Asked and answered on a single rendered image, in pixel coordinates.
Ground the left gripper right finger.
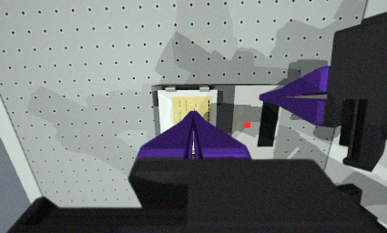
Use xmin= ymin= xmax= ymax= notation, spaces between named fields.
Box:
xmin=193 ymin=110 xmax=252 ymax=159

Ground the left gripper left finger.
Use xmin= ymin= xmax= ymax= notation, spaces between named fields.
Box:
xmin=135 ymin=111 xmax=193 ymax=161

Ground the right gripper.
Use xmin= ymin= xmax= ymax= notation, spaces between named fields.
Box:
xmin=260 ymin=12 xmax=387 ymax=172

